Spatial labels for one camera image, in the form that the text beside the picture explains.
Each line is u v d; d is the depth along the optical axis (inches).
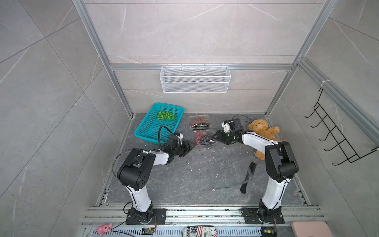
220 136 33.7
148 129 42.3
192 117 43.6
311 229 27.8
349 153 24.0
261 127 39.4
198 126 41.6
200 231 26.5
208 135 38.6
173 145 30.3
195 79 39.4
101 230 26.9
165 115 44.7
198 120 43.6
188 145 33.5
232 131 30.8
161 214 28.9
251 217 28.7
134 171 19.1
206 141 38.5
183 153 33.6
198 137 38.7
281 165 20.1
